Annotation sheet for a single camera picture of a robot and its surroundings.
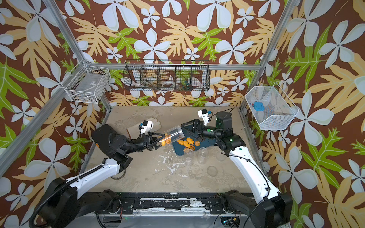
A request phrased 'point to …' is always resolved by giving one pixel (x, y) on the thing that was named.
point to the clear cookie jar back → (172, 135)
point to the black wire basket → (167, 75)
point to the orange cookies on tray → (188, 144)
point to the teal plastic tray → (178, 149)
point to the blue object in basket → (258, 106)
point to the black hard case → (100, 137)
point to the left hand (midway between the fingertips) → (165, 138)
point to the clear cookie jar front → (188, 155)
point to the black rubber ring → (119, 178)
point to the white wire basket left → (87, 84)
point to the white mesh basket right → (270, 108)
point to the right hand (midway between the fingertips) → (184, 130)
